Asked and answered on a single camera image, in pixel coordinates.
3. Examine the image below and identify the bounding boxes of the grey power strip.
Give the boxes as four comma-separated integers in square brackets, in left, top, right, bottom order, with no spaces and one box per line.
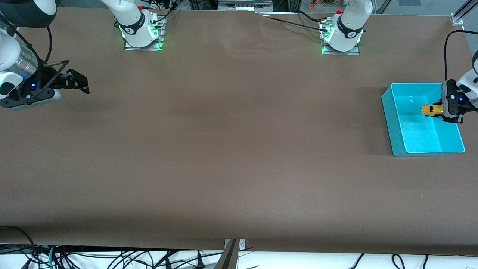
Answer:
[218,0,273,11]

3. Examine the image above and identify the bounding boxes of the dark grey slanted strut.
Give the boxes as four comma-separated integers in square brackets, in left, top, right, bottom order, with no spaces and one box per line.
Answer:
[214,239,239,269]

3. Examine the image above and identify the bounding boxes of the black tangled floor cables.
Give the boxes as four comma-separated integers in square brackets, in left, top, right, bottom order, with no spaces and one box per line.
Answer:
[56,248,224,269]

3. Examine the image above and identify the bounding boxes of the black looped floor cable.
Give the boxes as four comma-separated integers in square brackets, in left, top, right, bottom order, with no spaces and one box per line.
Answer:
[0,225,40,269]

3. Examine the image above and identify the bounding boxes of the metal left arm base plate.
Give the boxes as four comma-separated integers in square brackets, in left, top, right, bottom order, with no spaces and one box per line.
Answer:
[320,21,360,56]

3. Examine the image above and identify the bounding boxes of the black cable across table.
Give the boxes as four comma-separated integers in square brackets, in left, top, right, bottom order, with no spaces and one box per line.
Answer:
[258,10,329,33]

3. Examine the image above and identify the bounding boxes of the aluminium frame profile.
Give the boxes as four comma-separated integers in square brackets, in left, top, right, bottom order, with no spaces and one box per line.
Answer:
[450,0,478,26]

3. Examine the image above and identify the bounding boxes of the yellow beetle toy car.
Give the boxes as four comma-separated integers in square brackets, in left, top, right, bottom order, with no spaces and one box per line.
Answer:
[421,105,444,117]

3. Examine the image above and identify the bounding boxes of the teal plastic bin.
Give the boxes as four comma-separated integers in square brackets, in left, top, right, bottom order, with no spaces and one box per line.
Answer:
[381,83,466,157]

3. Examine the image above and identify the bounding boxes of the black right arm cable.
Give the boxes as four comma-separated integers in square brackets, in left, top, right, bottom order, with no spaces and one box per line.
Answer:
[44,25,53,64]

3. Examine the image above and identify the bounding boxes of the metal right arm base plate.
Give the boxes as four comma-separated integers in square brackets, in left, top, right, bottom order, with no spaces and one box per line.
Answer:
[124,17,165,51]

